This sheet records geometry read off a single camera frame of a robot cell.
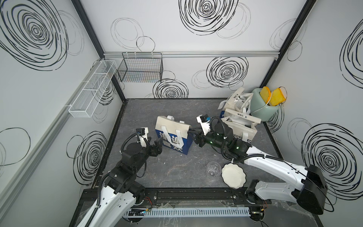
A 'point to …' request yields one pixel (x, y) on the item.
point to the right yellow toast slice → (277, 97)
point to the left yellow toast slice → (265, 94)
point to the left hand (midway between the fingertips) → (156, 138)
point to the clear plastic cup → (213, 169)
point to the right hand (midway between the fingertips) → (190, 131)
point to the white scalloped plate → (233, 175)
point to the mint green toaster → (260, 109)
